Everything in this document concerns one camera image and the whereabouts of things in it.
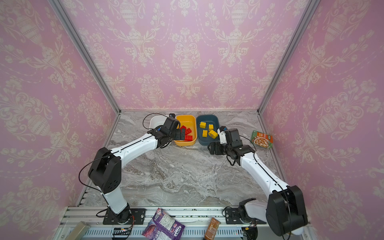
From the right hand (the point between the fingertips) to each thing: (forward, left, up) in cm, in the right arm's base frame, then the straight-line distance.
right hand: (215, 145), depth 85 cm
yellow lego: (+25, +5, -11) cm, 28 cm away
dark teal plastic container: (+24, +2, -13) cm, 27 cm away
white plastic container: (+31, +40, -11) cm, 51 cm away
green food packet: (+12, -35, -13) cm, 39 cm away
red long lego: (+22, +17, -14) cm, 31 cm away
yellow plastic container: (+26, +14, -8) cm, 31 cm away
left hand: (+11, +22, 0) cm, 24 cm away
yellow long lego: (+16, -1, -10) cm, 19 cm away
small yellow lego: (+18, +4, -12) cm, 22 cm away
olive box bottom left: (-37, +66, -9) cm, 76 cm away
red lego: (+13, +15, -9) cm, 22 cm away
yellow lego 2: (+22, -1, -11) cm, 25 cm away
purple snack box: (-36, +28, -11) cm, 47 cm away
